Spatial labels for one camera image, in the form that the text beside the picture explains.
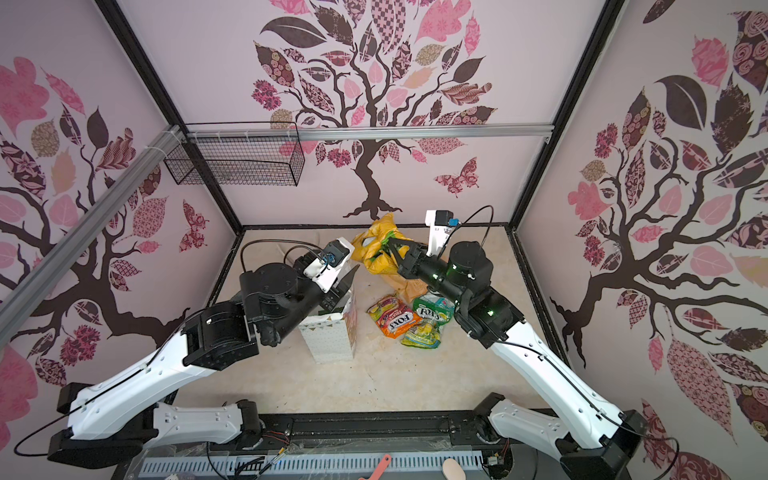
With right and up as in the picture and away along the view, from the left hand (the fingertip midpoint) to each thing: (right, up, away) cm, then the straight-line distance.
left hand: (344, 262), depth 57 cm
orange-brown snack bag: (+15, -11, +41) cm, 45 cm away
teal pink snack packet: (+26, -15, +36) cm, 47 cm away
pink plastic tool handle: (+7, -49, +11) cm, 51 cm away
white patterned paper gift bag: (-6, -20, +16) cm, 26 cm away
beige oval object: (+23, -49, +10) cm, 55 cm away
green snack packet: (+20, -22, +29) cm, 41 cm away
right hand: (+9, +5, +3) cm, 11 cm away
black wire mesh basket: (-31, +34, +38) cm, 60 cm away
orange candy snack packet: (+10, -18, +33) cm, 39 cm away
